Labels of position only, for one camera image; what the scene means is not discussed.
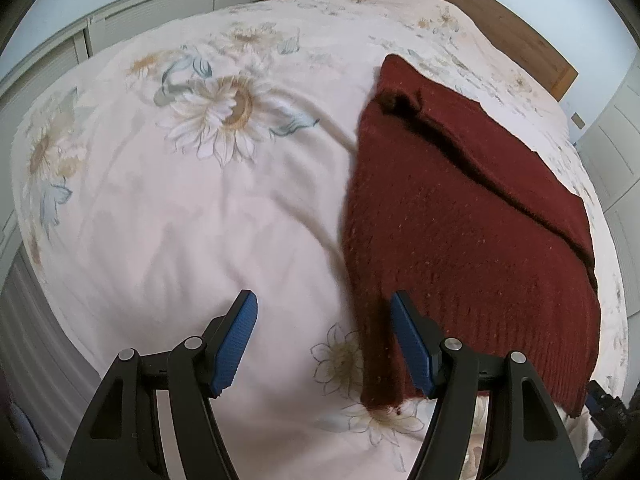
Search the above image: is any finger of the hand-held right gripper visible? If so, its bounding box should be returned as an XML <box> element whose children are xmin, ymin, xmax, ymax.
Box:
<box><xmin>585</xmin><ymin>381</ymin><xmax>630</xmax><ymax>436</ymax></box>

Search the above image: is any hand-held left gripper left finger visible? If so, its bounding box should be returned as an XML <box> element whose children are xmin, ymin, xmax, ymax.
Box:
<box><xmin>61</xmin><ymin>289</ymin><xmax>259</xmax><ymax>480</ymax></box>

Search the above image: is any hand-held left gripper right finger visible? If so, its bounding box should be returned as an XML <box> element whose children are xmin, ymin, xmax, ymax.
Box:
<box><xmin>390</xmin><ymin>290</ymin><xmax>583</xmax><ymax>480</ymax></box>

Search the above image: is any dark red knitted sweater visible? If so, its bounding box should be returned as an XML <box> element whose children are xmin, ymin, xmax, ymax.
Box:
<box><xmin>340</xmin><ymin>54</ymin><xmax>601</xmax><ymax>418</ymax></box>

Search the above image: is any floral pink bed blanket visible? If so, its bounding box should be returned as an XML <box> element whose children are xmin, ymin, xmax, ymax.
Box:
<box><xmin>10</xmin><ymin>0</ymin><xmax>631</xmax><ymax>480</ymax></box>

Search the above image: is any white wardrobe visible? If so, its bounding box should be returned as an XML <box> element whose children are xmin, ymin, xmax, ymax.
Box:
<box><xmin>577</xmin><ymin>50</ymin><xmax>640</xmax><ymax>311</ymax></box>

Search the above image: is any wooden headboard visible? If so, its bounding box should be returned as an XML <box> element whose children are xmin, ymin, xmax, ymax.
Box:
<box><xmin>342</xmin><ymin>0</ymin><xmax>579</xmax><ymax>102</ymax></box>

